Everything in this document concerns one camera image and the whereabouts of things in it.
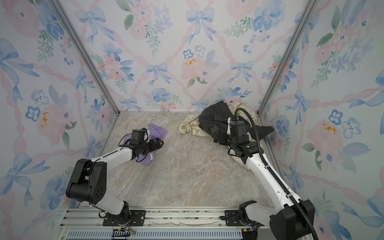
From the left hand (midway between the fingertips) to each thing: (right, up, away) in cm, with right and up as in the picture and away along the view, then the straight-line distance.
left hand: (158, 143), depth 94 cm
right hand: (+37, +7, -14) cm, 40 cm away
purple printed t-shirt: (-6, +7, +13) cm, 16 cm away
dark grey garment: (+36, +16, +11) cm, 41 cm away
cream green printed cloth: (+20, +11, +16) cm, 28 cm away
